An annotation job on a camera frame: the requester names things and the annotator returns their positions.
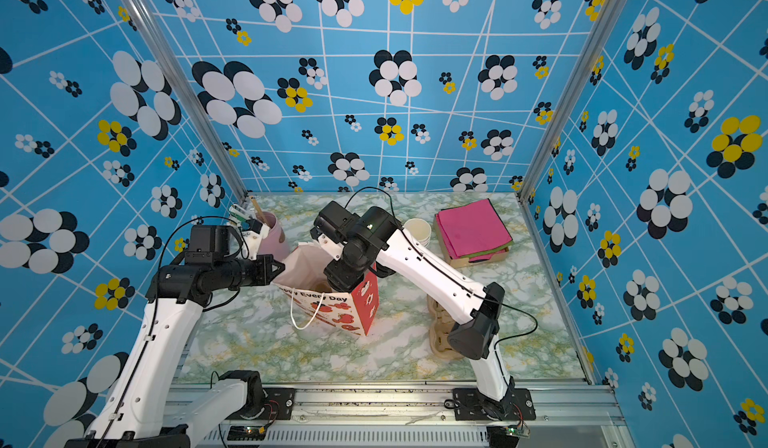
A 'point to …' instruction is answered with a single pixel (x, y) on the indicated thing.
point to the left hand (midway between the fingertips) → (284, 265)
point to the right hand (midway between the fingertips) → (346, 271)
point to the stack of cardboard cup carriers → (440, 323)
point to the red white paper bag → (302, 277)
